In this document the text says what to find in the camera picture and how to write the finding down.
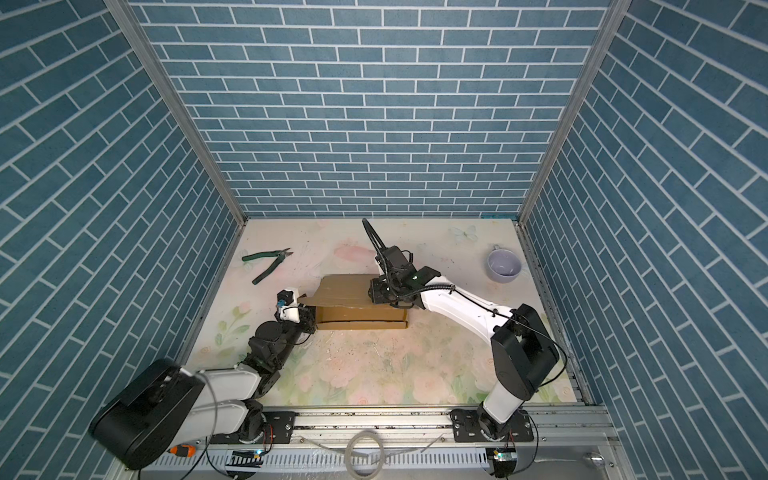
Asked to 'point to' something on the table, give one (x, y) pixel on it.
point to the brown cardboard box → (343, 302)
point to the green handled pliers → (281, 254)
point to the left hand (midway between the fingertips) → (312, 297)
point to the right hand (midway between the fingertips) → (370, 290)
